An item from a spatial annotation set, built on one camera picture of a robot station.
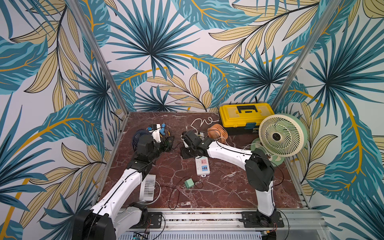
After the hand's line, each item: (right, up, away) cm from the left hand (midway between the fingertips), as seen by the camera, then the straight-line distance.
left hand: (172, 138), depth 78 cm
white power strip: (+16, -17, +10) cm, 25 cm away
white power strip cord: (+17, +10, +35) cm, 40 cm away
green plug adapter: (+8, -25, +5) cm, 27 cm away
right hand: (+4, -9, +10) cm, 14 cm away
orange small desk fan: (+26, +2, +12) cm, 29 cm away
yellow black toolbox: (+43, +11, +19) cm, 49 cm away
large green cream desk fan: (+56, +1, -2) cm, 56 cm away
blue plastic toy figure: (-11, +4, +30) cm, 32 cm away
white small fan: (-12, -24, -6) cm, 28 cm away
